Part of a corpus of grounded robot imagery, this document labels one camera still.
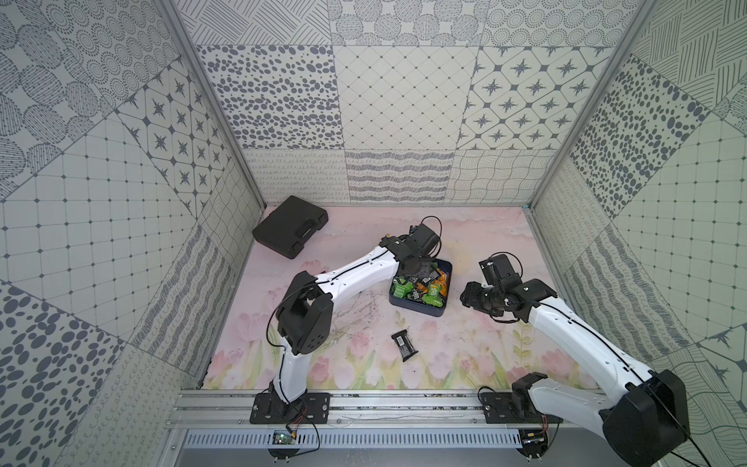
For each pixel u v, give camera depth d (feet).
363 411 2.46
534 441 2.39
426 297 3.02
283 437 2.35
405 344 2.75
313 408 2.45
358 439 2.30
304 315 1.59
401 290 3.00
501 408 2.40
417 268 2.33
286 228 3.55
